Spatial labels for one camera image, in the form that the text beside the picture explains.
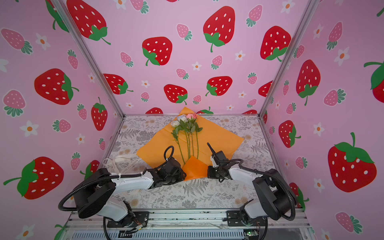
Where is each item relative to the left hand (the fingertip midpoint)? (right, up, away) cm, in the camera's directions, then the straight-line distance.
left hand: (186, 176), depth 86 cm
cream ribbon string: (-55, +6, +11) cm, 56 cm away
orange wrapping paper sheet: (+4, +19, +18) cm, 26 cm away
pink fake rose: (+4, +38, +28) cm, 47 cm away
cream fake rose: (-5, +36, +24) cm, 43 cm away
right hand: (+12, 0, +3) cm, 12 cm away
